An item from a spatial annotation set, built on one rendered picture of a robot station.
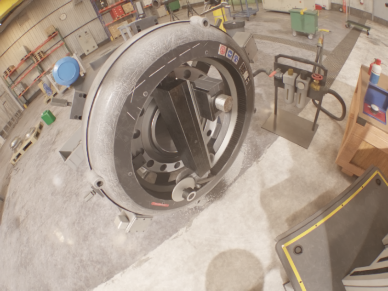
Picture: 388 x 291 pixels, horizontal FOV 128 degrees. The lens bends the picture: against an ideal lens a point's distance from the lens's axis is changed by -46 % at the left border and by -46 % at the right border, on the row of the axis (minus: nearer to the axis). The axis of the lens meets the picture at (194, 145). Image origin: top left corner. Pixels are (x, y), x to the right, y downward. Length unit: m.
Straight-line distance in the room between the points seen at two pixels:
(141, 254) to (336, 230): 1.09
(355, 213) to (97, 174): 0.97
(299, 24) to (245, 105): 3.07
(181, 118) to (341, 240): 0.76
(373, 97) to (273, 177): 0.83
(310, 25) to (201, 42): 3.27
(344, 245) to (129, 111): 0.87
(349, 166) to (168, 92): 1.17
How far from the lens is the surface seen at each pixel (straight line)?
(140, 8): 0.55
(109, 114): 0.39
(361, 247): 0.87
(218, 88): 0.47
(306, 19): 3.67
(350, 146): 1.17
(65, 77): 1.08
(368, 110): 1.10
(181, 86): 0.44
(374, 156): 1.21
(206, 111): 0.48
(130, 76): 0.39
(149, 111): 0.58
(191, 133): 0.52
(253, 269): 1.03
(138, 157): 0.62
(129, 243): 1.28
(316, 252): 0.76
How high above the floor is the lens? 1.03
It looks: 47 degrees down
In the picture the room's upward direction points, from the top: 23 degrees counter-clockwise
